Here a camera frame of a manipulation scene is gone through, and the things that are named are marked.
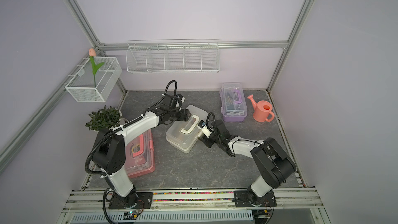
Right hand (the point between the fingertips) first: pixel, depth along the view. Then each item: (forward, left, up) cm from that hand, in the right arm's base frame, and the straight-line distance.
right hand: (202, 133), depth 91 cm
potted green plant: (+4, +53, +12) cm, 54 cm away
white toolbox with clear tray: (-4, +10, +5) cm, 12 cm away
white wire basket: (+10, +59, +29) cm, 67 cm away
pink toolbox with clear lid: (-15, +31, +6) cm, 36 cm away
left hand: (+8, +9, +7) cm, 14 cm away
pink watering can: (+13, -38, +5) cm, 40 cm away
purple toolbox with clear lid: (+21, -20, +3) cm, 30 cm away
